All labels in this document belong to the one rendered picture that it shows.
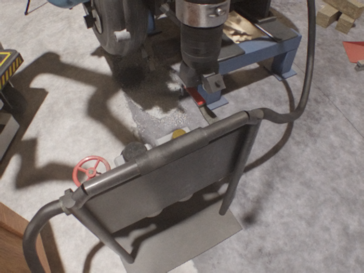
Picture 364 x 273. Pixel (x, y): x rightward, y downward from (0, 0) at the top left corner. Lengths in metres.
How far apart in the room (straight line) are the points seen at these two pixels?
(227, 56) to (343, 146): 0.67
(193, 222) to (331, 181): 0.60
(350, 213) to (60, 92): 1.47
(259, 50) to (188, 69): 0.73
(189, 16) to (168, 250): 0.73
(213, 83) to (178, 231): 0.58
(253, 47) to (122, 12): 0.62
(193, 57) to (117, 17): 0.40
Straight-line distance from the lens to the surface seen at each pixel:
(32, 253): 0.64
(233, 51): 1.14
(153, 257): 0.92
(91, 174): 0.49
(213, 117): 0.58
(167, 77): 1.37
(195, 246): 0.92
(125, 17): 0.81
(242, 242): 0.95
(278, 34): 1.33
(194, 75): 0.51
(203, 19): 0.43
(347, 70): 1.78
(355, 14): 2.19
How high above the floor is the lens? 0.91
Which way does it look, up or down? 54 degrees down
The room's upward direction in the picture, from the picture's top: 1 degrees counter-clockwise
